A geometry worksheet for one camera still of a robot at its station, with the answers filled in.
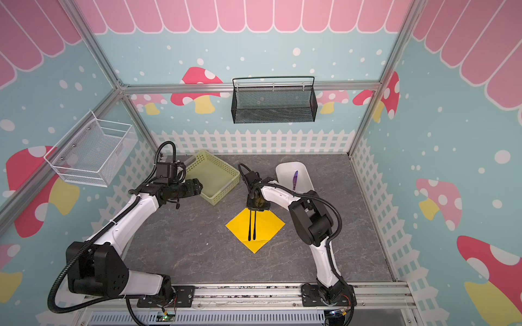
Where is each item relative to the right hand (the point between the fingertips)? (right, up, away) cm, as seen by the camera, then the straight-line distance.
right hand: (252, 207), depth 96 cm
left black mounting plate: (-24, -30, -21) cm, 44 cm away
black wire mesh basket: (+10, +50, -2) cm, 51 cm away
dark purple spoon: (-1, -10, -4) cm, 11 cm away
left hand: (-24, +8, -9) cm, 27 cm away
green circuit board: (-31, -36, -23) cm, 53 cm away
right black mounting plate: (+23, -29, -22) cm, 43 cm away
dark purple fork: (+1, -11, -5) cm, 12 cm away
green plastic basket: (-20, +14, +13) cm, 28 cm away
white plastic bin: (+17, +16, +13) cm, 27 cm away
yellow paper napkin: (+7, -8, -4) cm, 11 cm away
